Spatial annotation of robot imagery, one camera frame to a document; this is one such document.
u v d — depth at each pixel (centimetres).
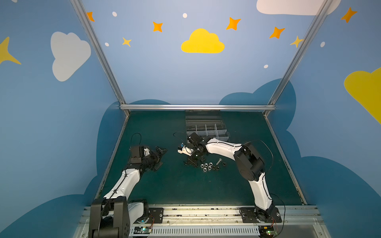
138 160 67
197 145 74
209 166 91
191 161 82
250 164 54
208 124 113
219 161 93
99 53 84
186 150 84
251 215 75
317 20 74
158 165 83
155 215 74
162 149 79
